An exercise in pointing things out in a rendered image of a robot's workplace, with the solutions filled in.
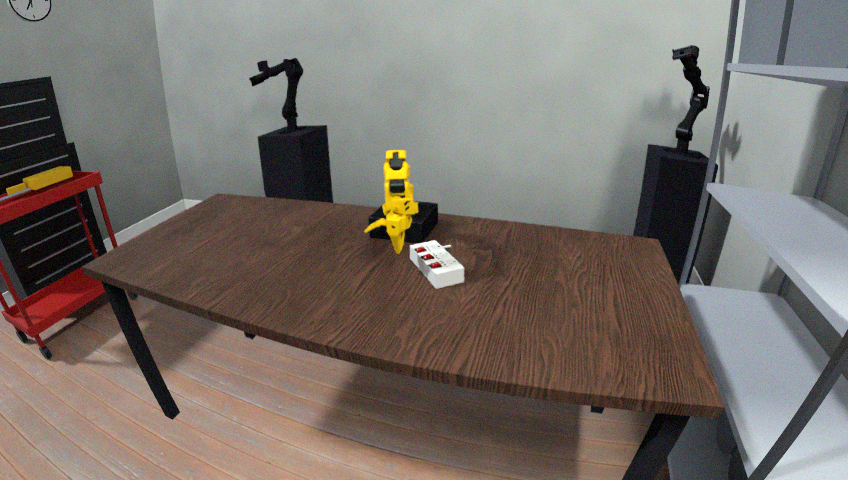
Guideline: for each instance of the white power strip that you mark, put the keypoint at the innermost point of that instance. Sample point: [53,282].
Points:
[439,267]

